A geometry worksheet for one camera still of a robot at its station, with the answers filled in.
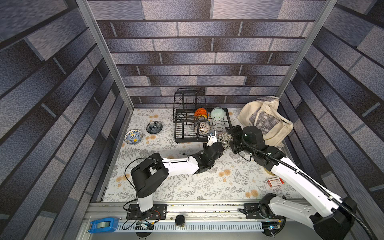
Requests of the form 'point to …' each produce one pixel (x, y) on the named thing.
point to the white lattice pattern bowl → (202, 127)
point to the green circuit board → (271, 225)
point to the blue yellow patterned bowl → (133, 136)
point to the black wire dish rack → (193, 120)
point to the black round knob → (180, 220)
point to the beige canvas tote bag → (266, 114)
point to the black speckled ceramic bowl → (225, 139)
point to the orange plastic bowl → (200, 111)
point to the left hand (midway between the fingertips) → (219, 138)
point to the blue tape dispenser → (103, 225)
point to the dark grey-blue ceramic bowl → (154, 127)
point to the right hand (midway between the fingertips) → (224, 132)
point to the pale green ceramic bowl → (217, 113)
